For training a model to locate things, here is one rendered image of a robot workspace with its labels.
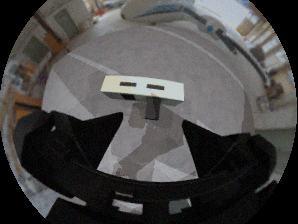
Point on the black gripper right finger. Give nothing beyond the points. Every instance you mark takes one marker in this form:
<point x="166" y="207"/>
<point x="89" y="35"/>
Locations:
<point x="209" y="149"/>

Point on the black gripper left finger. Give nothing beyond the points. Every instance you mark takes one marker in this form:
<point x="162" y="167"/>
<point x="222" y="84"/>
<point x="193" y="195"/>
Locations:
<point x="91" y="136"/>

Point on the black two-prong plug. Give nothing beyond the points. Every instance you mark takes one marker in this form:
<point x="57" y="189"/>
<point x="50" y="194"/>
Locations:
<point x="152" y="109"/>

